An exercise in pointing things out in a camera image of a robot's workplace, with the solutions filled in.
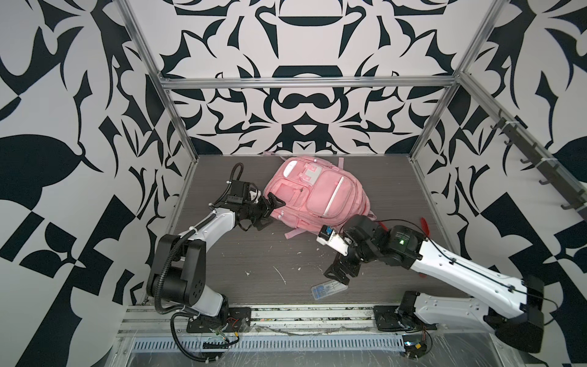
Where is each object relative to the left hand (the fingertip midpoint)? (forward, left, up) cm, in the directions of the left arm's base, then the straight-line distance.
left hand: (278, 207), depth 88 cm
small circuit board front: (-44, -41, -12) cm, 62 cm away
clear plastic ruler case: (-27, -16, -10) cm, 33 cm away
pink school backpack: (+9, -15, -4) cm, 18 cm away
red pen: (-6, -59, -10) cm, 60 cm away
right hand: (-22, -16, +5) cm, 28 cm away
